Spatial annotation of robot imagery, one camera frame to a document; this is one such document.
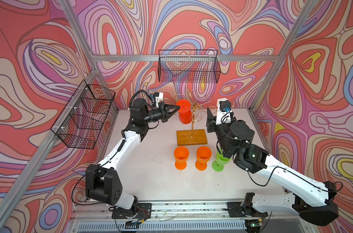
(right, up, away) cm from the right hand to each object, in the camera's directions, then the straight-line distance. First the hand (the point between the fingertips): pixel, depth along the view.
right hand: (213, 111), depth 59 cm
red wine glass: (-10, -1, +21) cm, 23 cm away
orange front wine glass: (-13, -23, +22) cm, 34 cm away
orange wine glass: (-1, -23, +20) cm, 30 cm away
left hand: (-14, +1, +8) cm, 16 cm away
